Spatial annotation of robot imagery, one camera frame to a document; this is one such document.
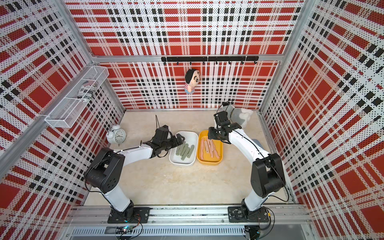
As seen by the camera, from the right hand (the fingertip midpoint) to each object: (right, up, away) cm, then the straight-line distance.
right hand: (213, 134), depth 88 cm
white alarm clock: (-62, -1, +7) cm, 63 cm away
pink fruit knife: (-6, -6, +13) cm, 16 cm away
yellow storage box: (-3, -16, +3) cm, 17 cm away
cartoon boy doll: (-13, +34, +3) cm, 37 cm away
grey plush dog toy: (+19, +12, +16) cm, 28 cm away
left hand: (-19, -4, +7) cm, 21 cm away
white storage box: (-14, -4, +17) cm, 22 cm away
